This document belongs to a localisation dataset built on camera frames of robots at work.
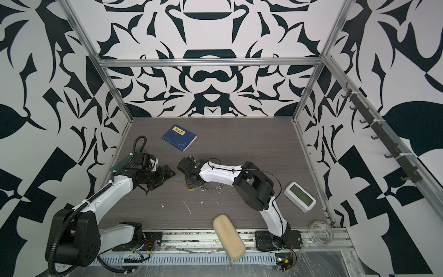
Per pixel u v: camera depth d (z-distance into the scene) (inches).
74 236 15.8
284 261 28.0
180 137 43.1
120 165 38.4
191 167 28.0
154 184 30.1
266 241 29.2
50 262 13.9
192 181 31.2
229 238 28.5
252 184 21.1
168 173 31.2
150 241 28.5
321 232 30.6
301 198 32.1
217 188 35.1
